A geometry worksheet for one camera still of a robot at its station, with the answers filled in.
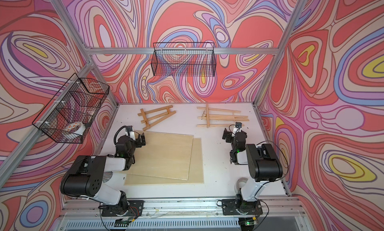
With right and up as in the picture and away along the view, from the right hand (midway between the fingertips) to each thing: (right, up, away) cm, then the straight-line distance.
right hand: (232, 132), depth 96 cm
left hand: (-62, -1, -3) cm, 62 cm away
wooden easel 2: (-15, +10, +11) cm, 21 cm away
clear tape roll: (-1, -26, -18) cm, 31 cm away
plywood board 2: (-44, -14, -5) cm, 46 cm away
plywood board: (-25, -23, -12) cm, 36 cm away
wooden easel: (-57, +9, +15) cm, 60 cm away
